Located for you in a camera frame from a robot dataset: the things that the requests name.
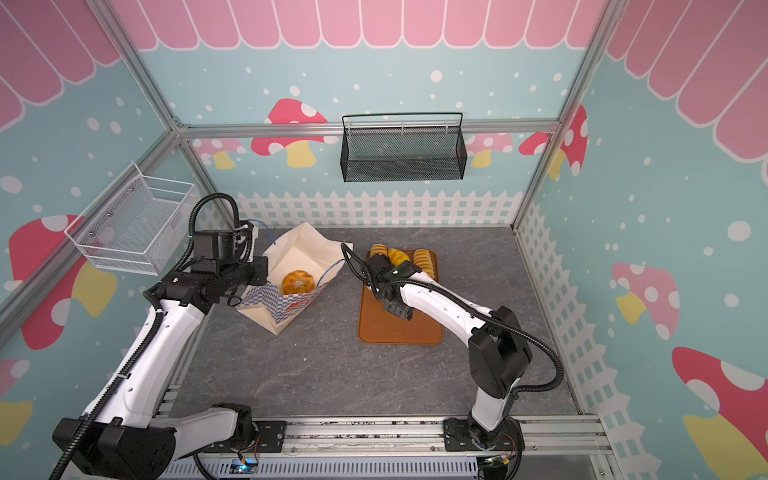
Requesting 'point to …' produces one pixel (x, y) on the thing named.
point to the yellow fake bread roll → (422, 258)
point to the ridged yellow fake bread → (379, 249)
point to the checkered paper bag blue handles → (303, 249)
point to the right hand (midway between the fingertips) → (408, 296)
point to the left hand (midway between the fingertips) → (265, 269)
